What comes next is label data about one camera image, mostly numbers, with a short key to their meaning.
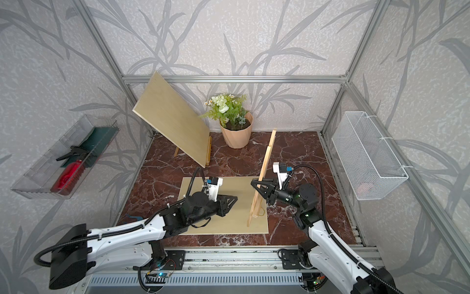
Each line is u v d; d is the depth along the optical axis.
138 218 0.85
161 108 0.82
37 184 0.58
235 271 0.73
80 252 0.41
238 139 1.03
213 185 0.67
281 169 0.61
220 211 0.65
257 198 0.68
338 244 0.48
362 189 0.71
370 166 0.61
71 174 0.58
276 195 0.60
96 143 0.67
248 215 0.70
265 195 0.64
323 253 0.60
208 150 1.05
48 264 0.43
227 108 0.91
